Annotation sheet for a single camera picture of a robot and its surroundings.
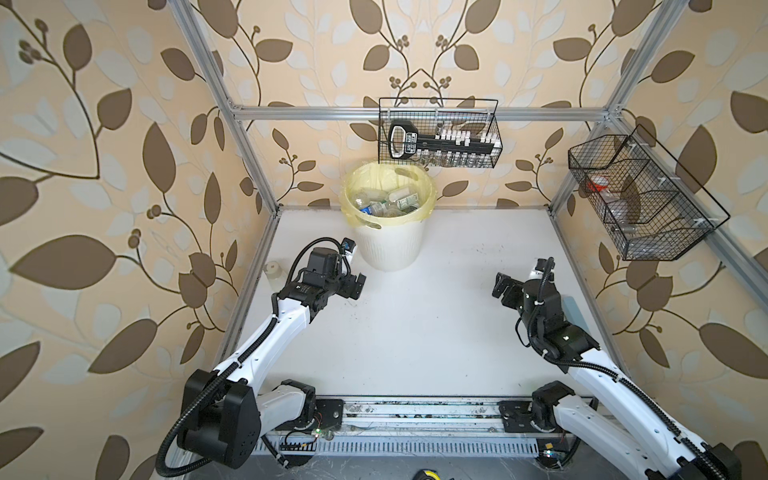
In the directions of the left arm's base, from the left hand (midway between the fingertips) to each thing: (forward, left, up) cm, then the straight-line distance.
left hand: (349, 268), depth 84 cm
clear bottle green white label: (+25, -3, +5) cm, 26 cm away
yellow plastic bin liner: (+32, -10, +8) cm, 34 cm away
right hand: (-4, -46, +1) cm, 46 cm away
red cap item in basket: (+18, -68, +17) cm, 73 cm away
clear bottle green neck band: (+23, -18, +5) cm, 29 cm away
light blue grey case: (-7, -66, -11) cm, 67 cm away
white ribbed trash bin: (+10, -12, -3) cm, 15 cm away
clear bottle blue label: (+20, -9, +4) cm, 22 cm away
